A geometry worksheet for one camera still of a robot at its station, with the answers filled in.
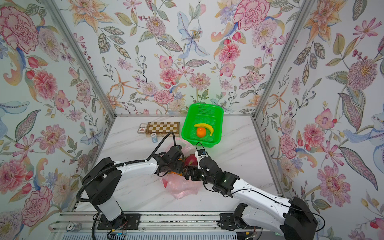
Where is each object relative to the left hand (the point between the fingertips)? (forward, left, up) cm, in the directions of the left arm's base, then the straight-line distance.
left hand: (181, 166), depth 90 cm
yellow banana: (+33, -16, +1) cm, 36 cm away
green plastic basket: (+47, -22, -2) cm, 52 cm away
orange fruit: (+25, -13, +2) cm, 28 cm away
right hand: (-7, -3, +11) cm, 14 cm away
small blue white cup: (+20, +19, +3) cm, 28 cm away
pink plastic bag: (-14, +1, +8) cm, 16 cm away
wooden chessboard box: (+30, +15, 0) cm, 34 cm away
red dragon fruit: (+1, -6, +6) cm, 8 cm away
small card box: (+31, +30, -1) cm, 43 cm away
